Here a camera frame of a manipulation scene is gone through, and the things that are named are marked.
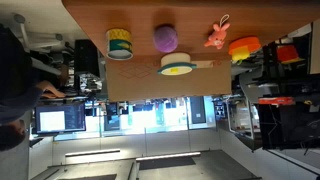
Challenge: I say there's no pink rabbit plush toy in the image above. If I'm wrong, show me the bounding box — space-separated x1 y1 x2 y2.
203 14 232 50

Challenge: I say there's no yellow toy bell pepper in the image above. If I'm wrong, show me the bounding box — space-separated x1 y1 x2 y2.
232 46 251 63

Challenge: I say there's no orange toy pan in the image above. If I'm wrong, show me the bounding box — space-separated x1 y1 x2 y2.
228 36 262 56

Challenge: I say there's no orange and yellow toy block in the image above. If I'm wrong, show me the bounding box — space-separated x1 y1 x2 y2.
276 44 305 65

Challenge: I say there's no brown cardboard board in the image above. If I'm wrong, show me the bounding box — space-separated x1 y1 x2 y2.
105 57 233 103

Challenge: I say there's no white yellow blue bowl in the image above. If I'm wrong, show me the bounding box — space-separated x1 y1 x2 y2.
157 52 198 77

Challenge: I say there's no purple ball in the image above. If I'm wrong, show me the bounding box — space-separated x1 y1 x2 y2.
152 24 179 54

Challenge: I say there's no yellow and teal cup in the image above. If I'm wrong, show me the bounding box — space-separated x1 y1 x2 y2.
105 28 134 61

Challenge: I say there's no long ceiling light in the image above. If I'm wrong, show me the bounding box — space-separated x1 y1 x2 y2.
135 151 202 162
64 148 121 158

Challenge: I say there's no black computer case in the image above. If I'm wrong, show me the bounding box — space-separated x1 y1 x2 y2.
73 39 101 78

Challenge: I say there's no computer monitor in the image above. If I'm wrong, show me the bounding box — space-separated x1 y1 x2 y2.
34 102 87 135

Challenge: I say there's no red flat box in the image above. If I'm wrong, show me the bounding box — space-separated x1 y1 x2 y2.
257 96 296 107

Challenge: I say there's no seated person in dark shirt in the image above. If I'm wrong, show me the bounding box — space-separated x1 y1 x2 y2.
0 24 68 153

